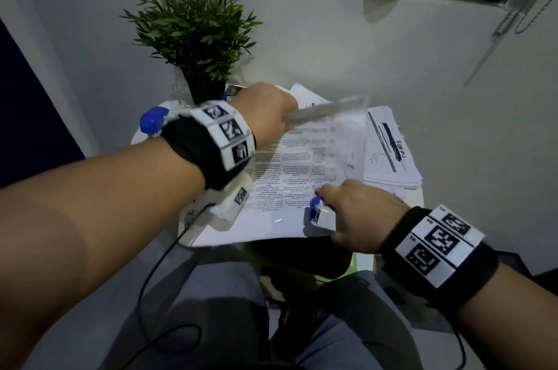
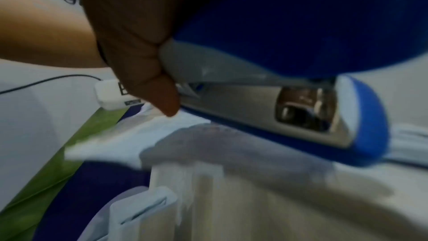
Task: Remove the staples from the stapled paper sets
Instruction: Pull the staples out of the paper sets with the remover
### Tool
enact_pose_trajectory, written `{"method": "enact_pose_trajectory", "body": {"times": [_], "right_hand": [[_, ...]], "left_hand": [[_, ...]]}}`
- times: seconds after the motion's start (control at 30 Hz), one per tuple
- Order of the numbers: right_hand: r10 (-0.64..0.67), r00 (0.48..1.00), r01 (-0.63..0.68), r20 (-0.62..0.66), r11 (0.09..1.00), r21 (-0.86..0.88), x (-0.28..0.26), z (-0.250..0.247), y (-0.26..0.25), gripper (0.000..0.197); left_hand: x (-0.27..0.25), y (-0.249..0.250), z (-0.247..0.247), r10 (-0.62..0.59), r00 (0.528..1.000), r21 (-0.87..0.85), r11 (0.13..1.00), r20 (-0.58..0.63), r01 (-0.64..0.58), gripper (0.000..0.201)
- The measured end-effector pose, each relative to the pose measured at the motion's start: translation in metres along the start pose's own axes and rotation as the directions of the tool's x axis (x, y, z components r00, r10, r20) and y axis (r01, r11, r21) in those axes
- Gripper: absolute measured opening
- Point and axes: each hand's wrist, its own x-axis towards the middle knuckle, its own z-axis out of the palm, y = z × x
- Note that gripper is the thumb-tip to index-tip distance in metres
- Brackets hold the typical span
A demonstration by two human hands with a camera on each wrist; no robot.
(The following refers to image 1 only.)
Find black right wrist strap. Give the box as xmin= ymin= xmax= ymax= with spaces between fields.
xmin=380 ymin=204 xmax=500 ymax=312

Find black wrist strap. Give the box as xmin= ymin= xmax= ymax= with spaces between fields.
xmin=161 ymin=99 xmax=257 ymax=191
xmin=380 ymin=204 xmax=500 ymax=312

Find person's left forearm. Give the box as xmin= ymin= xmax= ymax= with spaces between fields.
xmin=0 ymin=138 xmax=206 ymax=370

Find black left camera cable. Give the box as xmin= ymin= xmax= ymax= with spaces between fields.
xmin=121 ymin=202 xmax=217 ymax=370

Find blue staples box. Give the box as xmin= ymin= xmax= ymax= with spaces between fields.
xmin=221 ymin=85 xmax=247 ymax=102

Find green potted plant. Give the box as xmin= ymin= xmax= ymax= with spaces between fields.
xmin=121 ymin=0 xmax=263 ymax=105

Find green flat board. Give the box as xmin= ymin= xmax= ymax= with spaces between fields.
xmin=246 ymin=247 xmax=375 ymax=283

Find black camera cable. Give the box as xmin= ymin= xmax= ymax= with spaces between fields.
xmin=121 ymin=202 xmax=217 ymax=370
xmin=449 ymin=321 xmax=468 ymax=370

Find black right camera cable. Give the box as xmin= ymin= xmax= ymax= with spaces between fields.
xmin=449 ymin=321 xmax=468 ymax=370

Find person's grey trousers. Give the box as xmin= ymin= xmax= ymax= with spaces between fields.
xmin=100 ymin=247 xmax=424 ymax=370

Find blue white stapler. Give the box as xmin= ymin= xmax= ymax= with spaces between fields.
xmin=139 ymin=106 xmax=171 ymax=138
xmin=308 ymin=197 xmax=337 ymax=233

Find person's right hand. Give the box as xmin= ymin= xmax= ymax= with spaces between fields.
xmin=313 ymin=178 xmax=412 ymax=254

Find black left wrist strap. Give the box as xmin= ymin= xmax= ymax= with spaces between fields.
xmin=161 ymin=99 xmax=257 ymax=191

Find person's left hand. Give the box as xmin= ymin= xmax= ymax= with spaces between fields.
xmin=230 ymin=82 xmax=300 ymax=151

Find printed paper bundle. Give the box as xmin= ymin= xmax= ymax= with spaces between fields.
xmin=187 ymin=94 xmax=370 ymax=248

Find stack of printed papers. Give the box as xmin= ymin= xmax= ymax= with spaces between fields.
xmin=287 ymin=82 xmax=424 ymax=200

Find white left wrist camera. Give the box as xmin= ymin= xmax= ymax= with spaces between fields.
xmin=205 ymin=173 xmax=255 ymax=222

